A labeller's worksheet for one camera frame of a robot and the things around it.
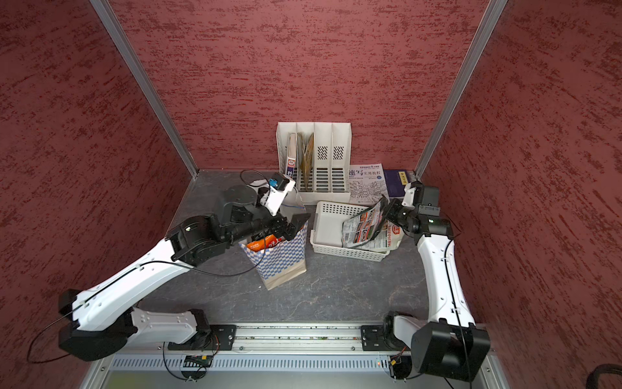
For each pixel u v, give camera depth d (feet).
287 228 1.77
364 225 2.85
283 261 2.49
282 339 2.48
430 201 1.87
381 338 2.42
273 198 1.64
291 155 3.10
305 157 3.20
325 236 3.15
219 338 2.41
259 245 2.22
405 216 2.10
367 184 3.74
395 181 3.83
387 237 2.86
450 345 1.23
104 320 1.28
